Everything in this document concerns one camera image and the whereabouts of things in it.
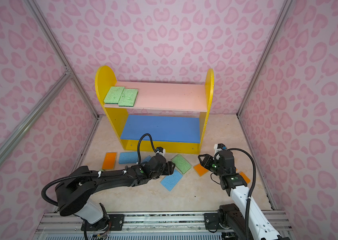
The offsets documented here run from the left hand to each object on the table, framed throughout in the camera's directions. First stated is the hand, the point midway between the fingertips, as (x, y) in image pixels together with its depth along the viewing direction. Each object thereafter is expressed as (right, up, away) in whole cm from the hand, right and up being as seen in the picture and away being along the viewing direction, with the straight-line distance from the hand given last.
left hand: (173, 163), depth 84 cm
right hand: (+14, +5, -5) cm, 16 cm away
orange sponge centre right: (+16, -5, +6) cm, 18 cm away
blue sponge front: (-2, -11, +1) cm, 11 cm away
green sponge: (+6, -3, +6) cm, 9 cm away
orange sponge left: (-41, -1, +11) cm, 42 cm away
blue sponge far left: (-29, +1, +11) cm, 31 cm away
